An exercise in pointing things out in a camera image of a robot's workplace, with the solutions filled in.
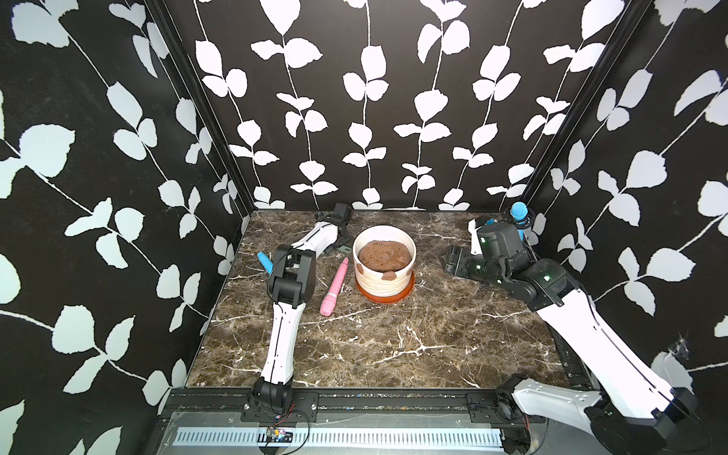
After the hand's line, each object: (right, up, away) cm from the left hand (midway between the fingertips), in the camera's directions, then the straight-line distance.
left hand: (338, 236), depth 109 cm
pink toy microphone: (-1, -22, -19) cm, 29 cm away
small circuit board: (-10, -51, -37) cm, 64 cm away
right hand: (+32, -4, -39) cm, 51 cm away
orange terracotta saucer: (+22, -20, -16) cm, 34 cm away
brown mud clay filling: (+18, -6, -16) cm, 24 cm away
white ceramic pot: (+17, -14, -24) cm, 33 cm away
